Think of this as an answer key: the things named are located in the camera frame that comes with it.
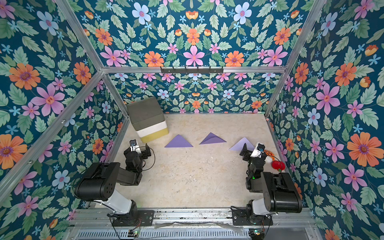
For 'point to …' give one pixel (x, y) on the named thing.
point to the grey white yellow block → (147, 118)
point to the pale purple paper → (239, 145)
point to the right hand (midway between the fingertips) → (254, 145)
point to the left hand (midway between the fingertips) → (139, 144)
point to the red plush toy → (278, 165)
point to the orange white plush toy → (270, 157)
